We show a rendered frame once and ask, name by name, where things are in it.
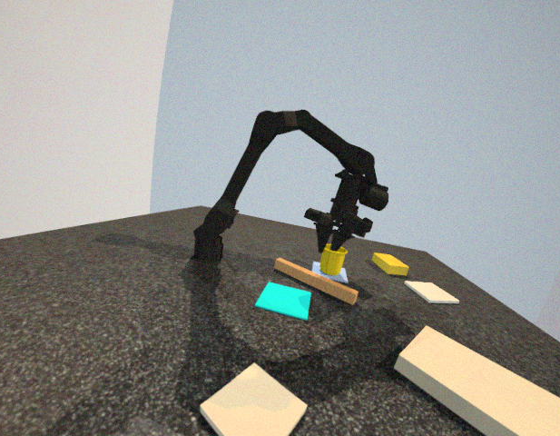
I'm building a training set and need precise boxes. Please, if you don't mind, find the beige flat square block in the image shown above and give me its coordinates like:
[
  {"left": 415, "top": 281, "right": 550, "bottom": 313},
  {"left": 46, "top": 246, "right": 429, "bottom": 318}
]
[{"left": 200, "top": 363, "right": 307, "bottom": 436}]

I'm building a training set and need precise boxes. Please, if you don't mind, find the yellow flat block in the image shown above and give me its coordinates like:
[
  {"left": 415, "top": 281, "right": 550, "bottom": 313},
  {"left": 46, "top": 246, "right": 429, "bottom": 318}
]
[{"left": 371, "top": 253, "right": 409, "bottom": 276}]

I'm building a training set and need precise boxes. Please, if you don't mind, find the cream flat block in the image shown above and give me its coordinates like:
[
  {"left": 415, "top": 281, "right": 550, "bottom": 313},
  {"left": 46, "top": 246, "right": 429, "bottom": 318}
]
[{"left": 394, "top": 326, "right": 560, "bottom": 436}]

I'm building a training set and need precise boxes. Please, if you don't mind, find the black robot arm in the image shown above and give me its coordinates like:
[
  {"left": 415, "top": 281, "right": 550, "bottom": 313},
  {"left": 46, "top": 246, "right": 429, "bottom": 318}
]
[{"left": 191, "top": 110, "right": 388, "bottom": 264}]

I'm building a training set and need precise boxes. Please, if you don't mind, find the cream flat slab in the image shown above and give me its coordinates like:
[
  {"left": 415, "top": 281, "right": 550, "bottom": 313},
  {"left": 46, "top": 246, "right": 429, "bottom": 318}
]
[{"left": 404, "top": 281, "right": 460, "bottom": 304}]

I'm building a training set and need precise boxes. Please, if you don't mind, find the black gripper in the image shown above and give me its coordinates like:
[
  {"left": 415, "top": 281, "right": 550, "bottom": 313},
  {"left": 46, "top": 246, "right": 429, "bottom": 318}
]
[{"left": 304, "top": 194, "right": 366, "bottom": 253}]

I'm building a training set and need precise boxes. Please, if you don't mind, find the orange wooden bar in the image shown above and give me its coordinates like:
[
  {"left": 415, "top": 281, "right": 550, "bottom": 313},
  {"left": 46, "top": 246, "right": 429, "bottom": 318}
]
[{"left": 274, "top": 258, "right": 359, "bottom": 305}]

